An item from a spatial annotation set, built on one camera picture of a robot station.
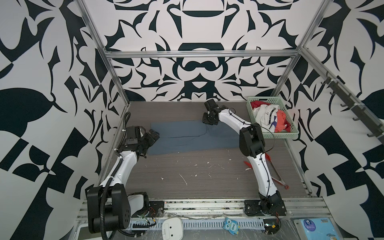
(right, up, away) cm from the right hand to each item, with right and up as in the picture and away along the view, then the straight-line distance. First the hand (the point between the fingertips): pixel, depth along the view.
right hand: (205, 119), depth 104 cm
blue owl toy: (+9, -48, -36) cm, 60 cm away
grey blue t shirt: (-20, -11, -7) cm, 23 cm away
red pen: (+36, -23, -15) cm, 45 cm away
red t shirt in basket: (+50, -3, -5) cm, 50 cm away
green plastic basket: (+56, -9, -8) cm, 58 cm away
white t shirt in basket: (+39, +2, -5) cm, 40 cm away
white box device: (-18, -48, -37) cm, 63 cm away
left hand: (-31, -9, -18) cm, 37 cm away
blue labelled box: (+44, -46, -40) cm, 75 cm away
